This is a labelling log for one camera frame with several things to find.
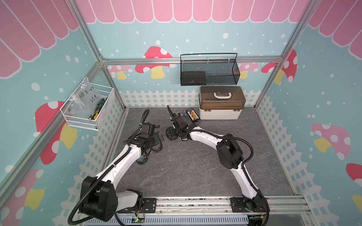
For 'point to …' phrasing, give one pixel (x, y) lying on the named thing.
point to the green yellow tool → (98, 108)
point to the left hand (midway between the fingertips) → (156, 141)
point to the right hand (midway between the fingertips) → (172, 130)
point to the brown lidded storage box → (221, 102)
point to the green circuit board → (137, 220)
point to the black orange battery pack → (193, 115)
